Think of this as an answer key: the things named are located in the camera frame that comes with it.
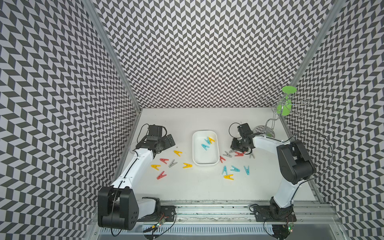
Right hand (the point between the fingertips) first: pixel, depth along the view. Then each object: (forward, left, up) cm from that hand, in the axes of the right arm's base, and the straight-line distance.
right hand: (232, 148), depth 96 cm
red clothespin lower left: (-18, +44, +1) cm, 47 cm away
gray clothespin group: (-4, +4, 0) cm, 6 cm away
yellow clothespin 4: (-12, +48, +1) cm, 50 cm away
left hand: (-3, +41, +12) cm, 43 cm away
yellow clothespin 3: (-11, +28, +1) cm, 31 cm away
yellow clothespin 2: (-3, +36, +1) cm, 36 cm away
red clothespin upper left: (-8, +43, +1) cm, 44 cm away
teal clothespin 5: (-14, -7, 0) cm, 16 cm away
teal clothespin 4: (-14, 0, 0) cm, 14 cm away
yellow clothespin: (+6, +14, +1) cm, 15 cm away
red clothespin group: (-5, -3, +1) cm, 6 cm away
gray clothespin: (-10, +38, +1) cm, 39 cm away
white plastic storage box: (-4, +21, -4) cm, 21 cm away
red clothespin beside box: (-7, +8, 0) cm, 11 cm away
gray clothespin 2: (-5, -11, -1) cm, 12 cm away
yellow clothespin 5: (-18, +5, 0) cm, 19 cm away
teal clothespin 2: (+1, +18, +1) cm, 18 cm away
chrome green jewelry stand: (+10, -25, +31) cm, 41 cm away
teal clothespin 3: (-14, +6, 0) cm, 15 cm away
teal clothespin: (+5, +16, +1) cm, 17 cm away
